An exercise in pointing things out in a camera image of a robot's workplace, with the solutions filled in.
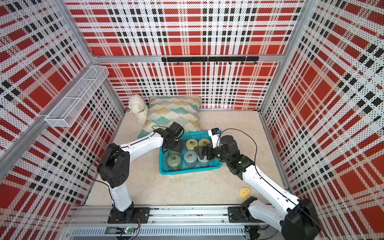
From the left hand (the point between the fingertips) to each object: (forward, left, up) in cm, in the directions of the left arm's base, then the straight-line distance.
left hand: (177, 146), depth 93 cm
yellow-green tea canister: (0, -8, +3) cm, 9 cm away
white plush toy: (+22, +27, +11) cm, 36 cm away
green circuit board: (-43, +20, -4) cm, 47 cm away
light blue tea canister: (-11, -16, -1) cm, 19 cm away
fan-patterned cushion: (+21, +11, +10) cm, 26 cm away
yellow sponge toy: (-26, -38, -5) cm, 47 cm away
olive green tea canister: (-12, +1, +2) cm, 12 cm away
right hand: (-9, -16, +14) cm, 23 cm away
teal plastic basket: (-14, +7, 0) cm, 16 cm away
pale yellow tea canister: (+1, -17, +3) cm, 17 cm away
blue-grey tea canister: (-9, -9, +3) cm, 13 cm away
